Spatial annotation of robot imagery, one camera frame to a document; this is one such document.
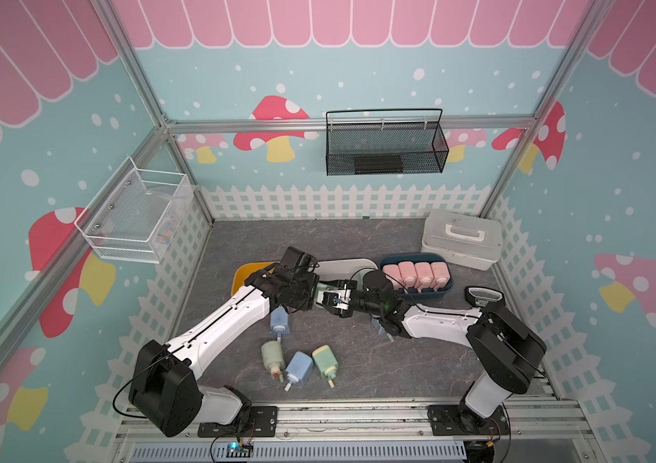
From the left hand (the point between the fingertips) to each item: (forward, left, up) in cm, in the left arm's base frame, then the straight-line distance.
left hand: (321, 288), depth 82 cm
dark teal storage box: (+20, -33, -11) cm, 40 cm away
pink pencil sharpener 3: (+10, -34, -8) cm, 36 cm away
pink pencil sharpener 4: (+11, -39, -8) cm, 41 cm away
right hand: (0, 0, 0) cm, 1 cm away
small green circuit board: (-37, +20, -18) cm, 46 cm away
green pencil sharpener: (-1, 0, +3) cm, 3 cm away
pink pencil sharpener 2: (+11, -28, -8) cm, 31 cm away
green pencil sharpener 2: (-18, -2, -9) cm, 20 cm away
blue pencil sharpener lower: (-20, +5, -8) cm, 22 cm away
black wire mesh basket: (+44, -18, +20) cm, 52 cm away
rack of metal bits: (+7, -53, -15) cm, 56 cm away
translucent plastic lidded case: (+22, -49, -3) cm, 53 cm away
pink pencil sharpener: (+13, -24, -9) cm, 28 cm away
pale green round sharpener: (-16, +13, -9) cm, 22 cm away
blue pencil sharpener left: (-6, +13, -9) cm, 17 cm away
